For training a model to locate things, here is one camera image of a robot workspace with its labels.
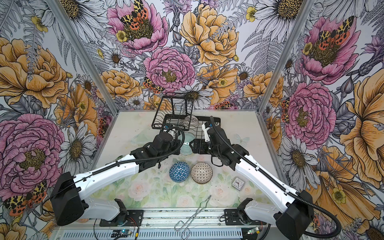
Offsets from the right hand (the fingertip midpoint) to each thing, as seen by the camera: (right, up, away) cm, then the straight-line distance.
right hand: (196, 148), depth 75 cm
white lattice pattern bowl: (-4, +14, +37) cm, 39 cm away
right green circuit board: (+28, -38, -4) cm, 47 cm away
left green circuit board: (-36, -40, -3) cm, 54 cm away
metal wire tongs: (-7, -37, -2) cm, 37 cm away
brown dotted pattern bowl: (+3, -16, +12) cm, 20 cm away
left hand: (-9, +1, +5) cm, 11 cm away
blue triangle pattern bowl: (-10, -15, +12) cm, 22 cm away
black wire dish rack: (-15, +21, +35) cm, 43 cm away
